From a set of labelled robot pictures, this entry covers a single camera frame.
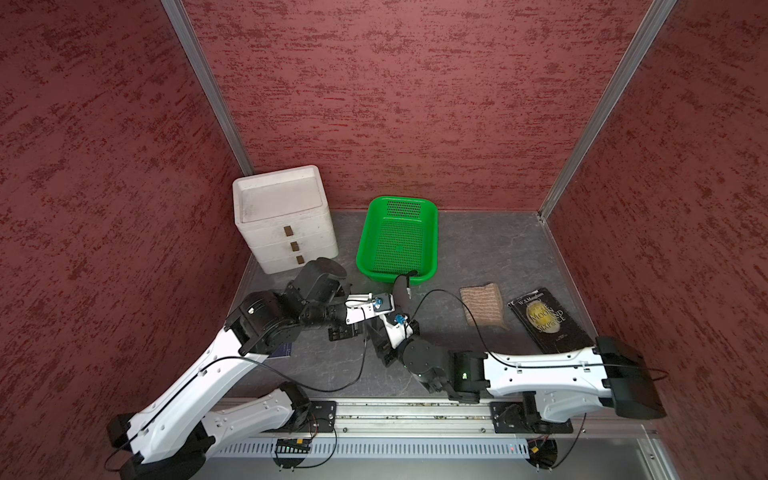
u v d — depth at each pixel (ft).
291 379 1.32
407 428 2.42
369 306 1.64
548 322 2.94
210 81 2.72
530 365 1.55
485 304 3.03
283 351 2.75
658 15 2.34
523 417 2.18
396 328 1.79
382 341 1.92
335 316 1.67
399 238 3.84
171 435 1.20
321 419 2.42
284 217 2.81
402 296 2.39
